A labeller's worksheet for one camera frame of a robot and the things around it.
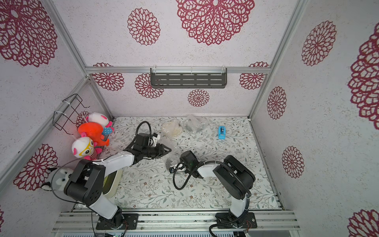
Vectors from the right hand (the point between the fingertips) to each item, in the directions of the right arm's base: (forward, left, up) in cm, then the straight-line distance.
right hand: (183, 156), depth 95 cm
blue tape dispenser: (+21, -28, -1) cm, 35 cm away
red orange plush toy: (+8, +54, +15) cm, 57 cm away
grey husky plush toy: (-22, +56, +18) cm, 63 cm away
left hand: (-2, +7, +8) cm, 10 cm away
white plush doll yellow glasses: (-6, +53, +18) cm, 56 cm away
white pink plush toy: (+16, +53, +18) cm, 58 cm away
